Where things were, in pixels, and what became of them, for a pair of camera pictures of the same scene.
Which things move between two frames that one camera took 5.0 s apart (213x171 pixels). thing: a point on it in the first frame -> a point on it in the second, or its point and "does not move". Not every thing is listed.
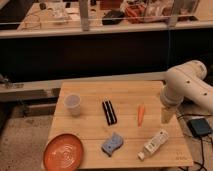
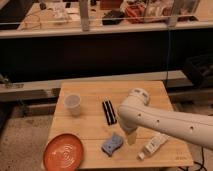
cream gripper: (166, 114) -> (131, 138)
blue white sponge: (112, 144) does not move
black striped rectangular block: (109, 112) does not move
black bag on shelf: (113, 17) does not move
